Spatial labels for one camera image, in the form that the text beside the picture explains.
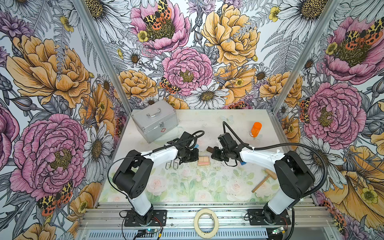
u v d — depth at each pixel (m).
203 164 0.92
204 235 0.67
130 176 0.47
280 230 0.72
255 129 1.01
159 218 0.74
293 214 0.70
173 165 0.92
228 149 0.72
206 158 0.91
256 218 0.74
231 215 0.76
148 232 0.71
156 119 0.96
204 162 0.91
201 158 0.90
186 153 0.77
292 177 0.47
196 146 0.80
